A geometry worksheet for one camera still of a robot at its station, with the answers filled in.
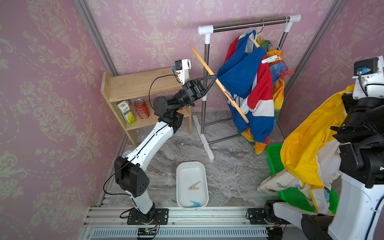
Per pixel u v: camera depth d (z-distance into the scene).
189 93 0.47
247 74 0.65
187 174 0.89
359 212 0.31
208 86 0.49
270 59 0.58
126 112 0.78
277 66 0.65
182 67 0.49
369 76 0.31
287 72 0.62
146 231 0.72
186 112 0.92
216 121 1.13
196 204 0.78
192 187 0.83
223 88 0.49
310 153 0.51
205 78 0.49
